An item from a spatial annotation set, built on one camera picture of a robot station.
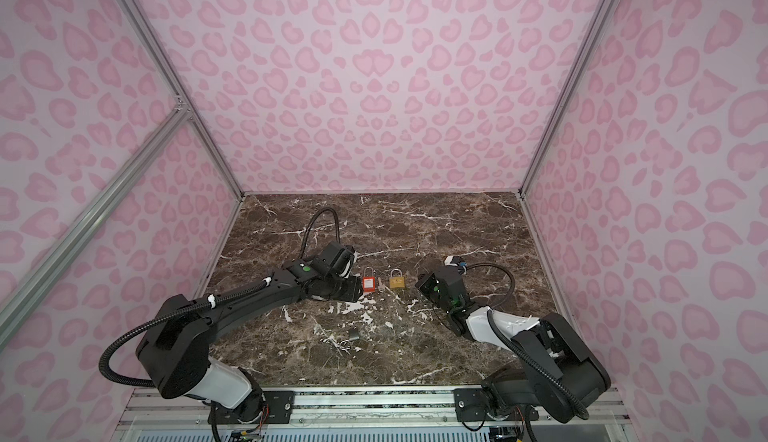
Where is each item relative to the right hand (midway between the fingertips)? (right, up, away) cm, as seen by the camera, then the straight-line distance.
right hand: (415, 273), depth 88 cm
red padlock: (-14, -3, +4) cm, 15 cm away
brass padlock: (-6, -4, +6) cm, 9 cm away
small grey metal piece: (-18, -17, -3) cm, 25 cm away
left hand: (-16, -3, -3) cm, 17 cm away
